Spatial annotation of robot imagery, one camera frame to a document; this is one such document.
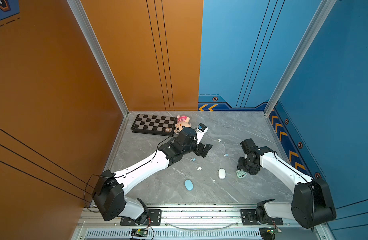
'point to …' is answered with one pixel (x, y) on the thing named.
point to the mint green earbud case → (241, 174)
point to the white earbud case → (221, 173)
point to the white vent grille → (177, 234)
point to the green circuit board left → (140, 232)
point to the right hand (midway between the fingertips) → (240, 168)
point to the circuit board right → (271, 231)
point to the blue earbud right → (226, 155)
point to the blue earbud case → (188, 184)
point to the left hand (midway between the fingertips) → (205, 139)
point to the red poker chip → (167, 130)
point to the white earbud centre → (199, 168)
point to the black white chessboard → (153, 124)
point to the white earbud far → (219, 140)
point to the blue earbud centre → (194, 159)
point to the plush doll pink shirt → (183, 121)
